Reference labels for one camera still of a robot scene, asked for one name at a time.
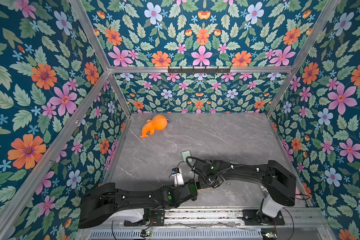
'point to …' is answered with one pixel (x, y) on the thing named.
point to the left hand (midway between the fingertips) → (193, 184)
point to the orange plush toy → (158, 122)
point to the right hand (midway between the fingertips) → (204, 182)
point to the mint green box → (186, 154)
